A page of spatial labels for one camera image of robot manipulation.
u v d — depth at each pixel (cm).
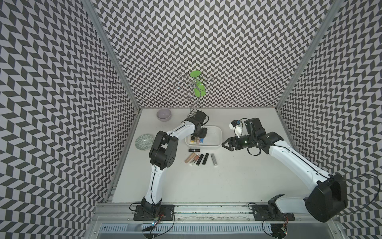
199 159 90
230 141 69
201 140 98
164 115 111
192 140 99
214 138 102
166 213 72
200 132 88
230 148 70
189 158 91
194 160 89
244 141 67
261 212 74
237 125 72
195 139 99
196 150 94
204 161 90
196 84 89
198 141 99
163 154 57
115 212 74
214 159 91
